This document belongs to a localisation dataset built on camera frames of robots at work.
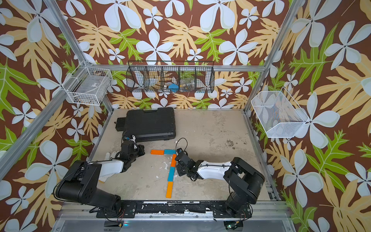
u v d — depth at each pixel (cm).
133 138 86
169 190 80
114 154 96
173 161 91
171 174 88
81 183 45
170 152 97
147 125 99
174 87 94
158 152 97
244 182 44
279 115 80
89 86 86
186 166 68
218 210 73
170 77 98
